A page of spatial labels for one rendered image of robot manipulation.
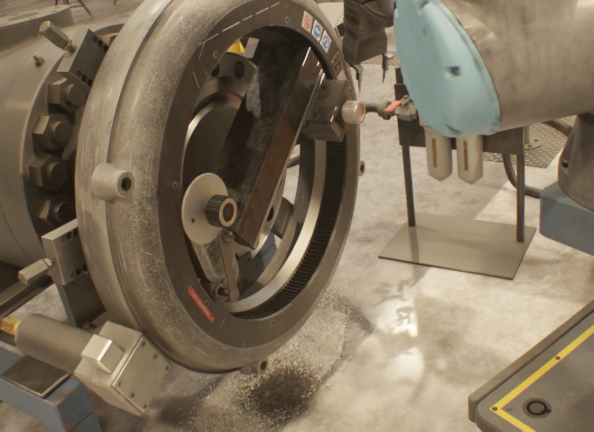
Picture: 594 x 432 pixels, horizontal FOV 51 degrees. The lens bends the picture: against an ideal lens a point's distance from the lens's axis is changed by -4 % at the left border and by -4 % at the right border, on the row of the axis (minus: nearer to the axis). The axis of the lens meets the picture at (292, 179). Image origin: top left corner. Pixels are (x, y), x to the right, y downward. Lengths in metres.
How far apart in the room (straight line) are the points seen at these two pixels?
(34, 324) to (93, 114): 0.42
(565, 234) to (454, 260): 1.22
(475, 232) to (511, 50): 1.56
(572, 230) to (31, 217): 0.93
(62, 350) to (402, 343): 0.89
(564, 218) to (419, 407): 0.84
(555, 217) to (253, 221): 0.53
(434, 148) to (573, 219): 1.18
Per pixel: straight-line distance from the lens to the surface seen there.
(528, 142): 2.77
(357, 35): 1.12
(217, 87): 1.24
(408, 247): 2.07
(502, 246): 2.06
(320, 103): 1.23
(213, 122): 1.40
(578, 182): 0.76
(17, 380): 1.47
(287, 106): 1.17
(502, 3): 0.60
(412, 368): 1.63
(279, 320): 1.28
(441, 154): 1.92
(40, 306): 2.23
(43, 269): 1.00
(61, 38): 0.99
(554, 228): 0.80
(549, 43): 0.61
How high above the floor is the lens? 1.08
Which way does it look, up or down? 24 degrees down
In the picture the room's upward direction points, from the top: 9 degrees counter-clockwise
